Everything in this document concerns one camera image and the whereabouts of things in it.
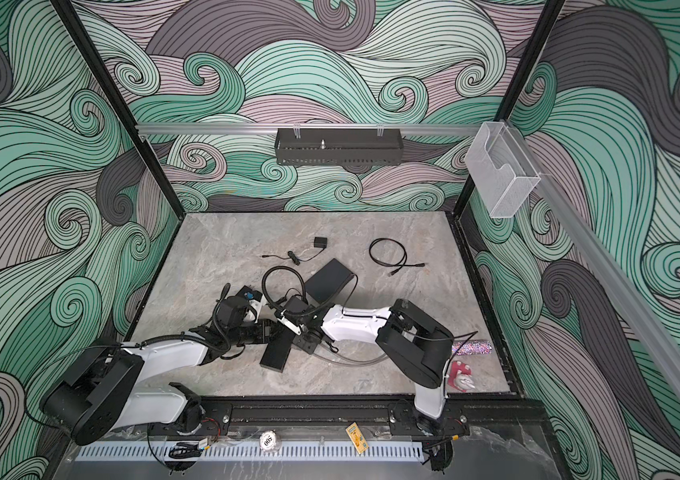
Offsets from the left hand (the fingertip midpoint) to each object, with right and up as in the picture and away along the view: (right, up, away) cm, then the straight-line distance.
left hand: (282, 328), depth 87 cm
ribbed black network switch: (0, -4, -4) cm, 6 cm away
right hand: (+7, -2, +1) cm, 7 cm away
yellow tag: (+21, -21, -17) cm, 34 cm away
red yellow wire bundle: (-12, -20, -16) cm, 29 cm away
